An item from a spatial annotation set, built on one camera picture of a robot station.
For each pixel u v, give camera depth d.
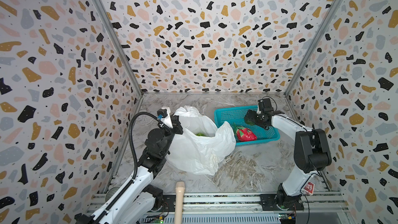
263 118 0.72
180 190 0.75
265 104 0.77
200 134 0.91
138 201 0.57
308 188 0.78
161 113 0.59
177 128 0.64
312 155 0.49
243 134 0.90
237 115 1.03
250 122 0.90
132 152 0.49
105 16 0.80
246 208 0.73
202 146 0.73
